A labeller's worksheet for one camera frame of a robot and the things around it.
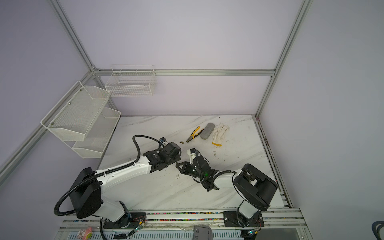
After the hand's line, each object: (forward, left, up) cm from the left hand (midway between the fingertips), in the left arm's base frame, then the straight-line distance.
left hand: (176, 155), depth 84 cm
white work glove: (+24, -28, -10) cm, 38 cm away
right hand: (-7, +1, -1) cm, 7 cm away
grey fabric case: (+26, -20, -9) cm, 34 cm away
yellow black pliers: (+24, -10, -10) cm, 28 cm away
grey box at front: (-36, -15, -11) cm, 40 cm away
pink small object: (-36, +38, -9) cm, 53 cm away
